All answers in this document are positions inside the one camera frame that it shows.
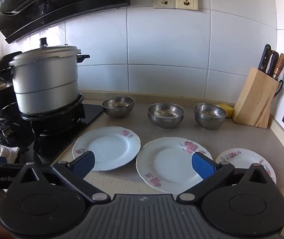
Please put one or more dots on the yellow sponge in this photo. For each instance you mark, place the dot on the yellow sponge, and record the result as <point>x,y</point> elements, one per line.
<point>228,109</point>

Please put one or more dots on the medium white floral plate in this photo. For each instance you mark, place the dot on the medium white floral plate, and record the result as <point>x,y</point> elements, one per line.
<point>112,147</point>

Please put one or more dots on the white cloth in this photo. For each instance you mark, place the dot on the white cloth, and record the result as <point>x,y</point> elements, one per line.
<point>7,151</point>

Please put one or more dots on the black cooktop mat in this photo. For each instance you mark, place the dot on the black cooktop mat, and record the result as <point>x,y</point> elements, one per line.
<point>92,112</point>

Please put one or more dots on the large white floral plate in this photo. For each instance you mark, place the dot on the large white floral plate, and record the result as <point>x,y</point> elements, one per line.
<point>169,164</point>

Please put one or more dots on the stainless steel bowl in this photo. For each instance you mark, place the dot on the stainless steel bowl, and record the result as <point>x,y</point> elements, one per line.
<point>165,115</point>
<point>118,107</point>
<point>210,115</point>

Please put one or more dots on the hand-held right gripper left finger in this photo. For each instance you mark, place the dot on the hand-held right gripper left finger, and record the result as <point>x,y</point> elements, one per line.
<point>85,163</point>

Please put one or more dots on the wooden knife block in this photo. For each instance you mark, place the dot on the wooden knife block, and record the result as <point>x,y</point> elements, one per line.
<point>255,99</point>

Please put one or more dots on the black scissors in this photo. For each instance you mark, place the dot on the black scissors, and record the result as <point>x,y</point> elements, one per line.
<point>280,87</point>

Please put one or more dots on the black range hood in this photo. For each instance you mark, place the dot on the black range hood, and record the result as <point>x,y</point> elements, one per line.
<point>57,0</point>

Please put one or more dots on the black burner pot support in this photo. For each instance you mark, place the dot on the black burner pot support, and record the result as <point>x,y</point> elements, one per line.
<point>7,129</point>
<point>78,104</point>

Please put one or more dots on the small white floral plate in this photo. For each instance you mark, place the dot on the small white floral plate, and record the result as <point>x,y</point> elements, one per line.
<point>241,158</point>

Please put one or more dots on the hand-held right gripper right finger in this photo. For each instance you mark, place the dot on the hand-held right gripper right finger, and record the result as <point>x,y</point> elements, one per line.
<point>203,166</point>

